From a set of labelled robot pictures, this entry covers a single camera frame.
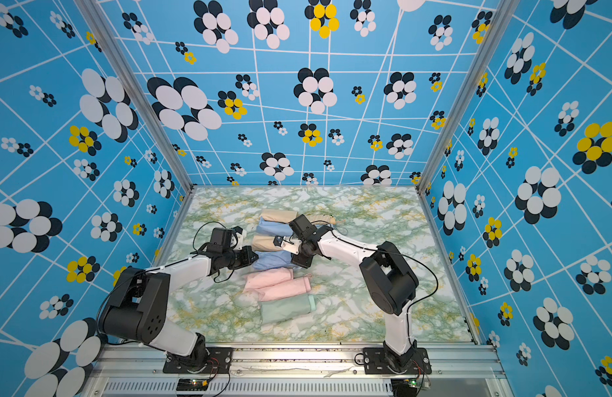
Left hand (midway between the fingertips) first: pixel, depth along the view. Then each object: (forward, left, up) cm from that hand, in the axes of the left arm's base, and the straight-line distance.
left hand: (260, 254), depth 93 cm
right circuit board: (-41, -46, -4) cm, 62 cm away
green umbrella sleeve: (-19, -12, -1) cm, 23 cm away
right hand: (+1, -16, +1) cm, 16 cm away
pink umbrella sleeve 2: (-13, -13, 0) cm, 18 cm away
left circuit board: (-40, +16, -7) cm, 44 cm away
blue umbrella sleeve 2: (-2, -3, 0) cm, 4 cm away
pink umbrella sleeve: (-9, -4, 0) cm, 10 cm away
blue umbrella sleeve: (+12, -4, 0) cm, 13 cm away
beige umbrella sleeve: (+19, -5, 0) cm, 20 cm away
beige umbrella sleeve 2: (+5, -1, 0) cm, 5 cm away
